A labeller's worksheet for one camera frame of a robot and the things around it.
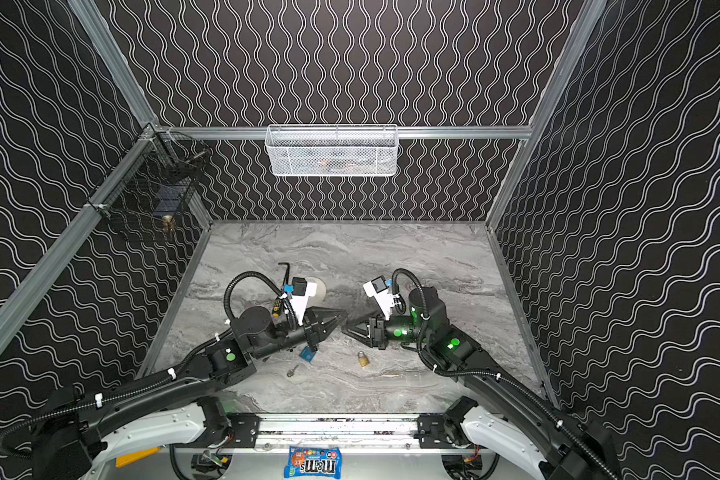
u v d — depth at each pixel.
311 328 0.58
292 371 0.84
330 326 0.65
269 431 0.76
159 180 0.98
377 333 0.60
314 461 0.69
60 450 0.39
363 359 0.86
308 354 0.86
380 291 0.63
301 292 0.60
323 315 0.63
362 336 0.64
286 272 1.06
